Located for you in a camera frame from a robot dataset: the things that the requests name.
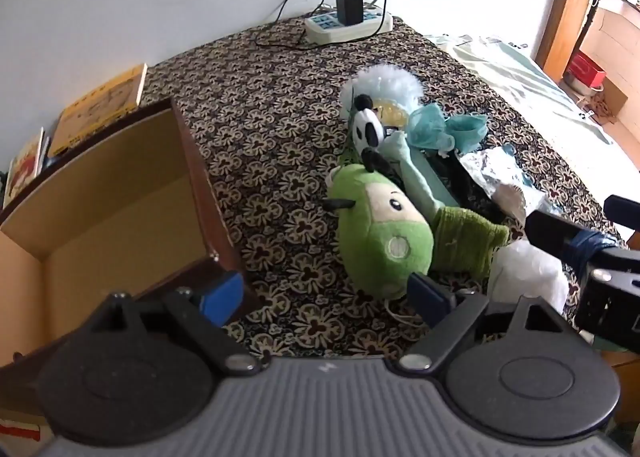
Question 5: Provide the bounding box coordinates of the wooden door frame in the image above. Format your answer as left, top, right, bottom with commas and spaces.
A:
537, 0, 618, 83

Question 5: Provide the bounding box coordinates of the patterned brown bedspread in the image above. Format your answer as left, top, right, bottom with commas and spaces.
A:
142, 14, 631, 358

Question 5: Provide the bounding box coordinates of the light green bed sheet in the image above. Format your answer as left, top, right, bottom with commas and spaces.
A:
425, 32, 640, 173

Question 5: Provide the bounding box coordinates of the teal mesh cloth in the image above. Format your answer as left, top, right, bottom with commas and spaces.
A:
405, 102, 488, 155

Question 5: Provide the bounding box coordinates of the red box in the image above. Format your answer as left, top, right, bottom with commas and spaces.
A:
567, 51, 607, 88

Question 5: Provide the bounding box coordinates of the white power strip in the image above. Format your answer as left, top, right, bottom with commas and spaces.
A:
305, 7, 393, 44

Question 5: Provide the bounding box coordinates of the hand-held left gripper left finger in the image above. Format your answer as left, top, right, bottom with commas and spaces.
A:
92, 271, 263, 378

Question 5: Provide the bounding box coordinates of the green plush toy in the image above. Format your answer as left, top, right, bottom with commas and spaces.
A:
322, 162, 436, 300

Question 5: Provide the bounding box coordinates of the illustrated picture book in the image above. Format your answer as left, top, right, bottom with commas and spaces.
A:
2, 127, 48, 210

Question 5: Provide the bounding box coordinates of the white plastic bag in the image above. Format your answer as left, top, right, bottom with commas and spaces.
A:
487, 239, 571, 320

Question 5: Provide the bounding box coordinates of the clear plastic bag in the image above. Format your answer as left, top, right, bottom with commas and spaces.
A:
457, 144, 551, 218

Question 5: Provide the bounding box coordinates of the yellow book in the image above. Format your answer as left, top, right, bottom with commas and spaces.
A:
50, 64, 148, 158

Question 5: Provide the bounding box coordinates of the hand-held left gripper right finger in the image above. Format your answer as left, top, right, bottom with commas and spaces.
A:
397, 273, 568, 373

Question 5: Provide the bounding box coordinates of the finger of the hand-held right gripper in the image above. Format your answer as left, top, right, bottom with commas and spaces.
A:
602, 194, 640, 234
525, 210, 630, 279

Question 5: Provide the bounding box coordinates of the brown cardboard box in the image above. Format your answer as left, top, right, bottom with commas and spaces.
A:
0, 97, 261, 418

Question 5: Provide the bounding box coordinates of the green towel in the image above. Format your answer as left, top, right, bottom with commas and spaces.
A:
430, 204, 511, 283

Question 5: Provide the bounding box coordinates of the red white carton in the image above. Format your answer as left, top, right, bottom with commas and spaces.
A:
0, 417, 41, 440

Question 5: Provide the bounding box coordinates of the black charger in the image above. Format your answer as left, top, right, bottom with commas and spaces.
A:
335, 0, 366, 27

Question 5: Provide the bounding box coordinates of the panda plush toy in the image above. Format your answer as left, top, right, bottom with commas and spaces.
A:
347, 94, 458, 220

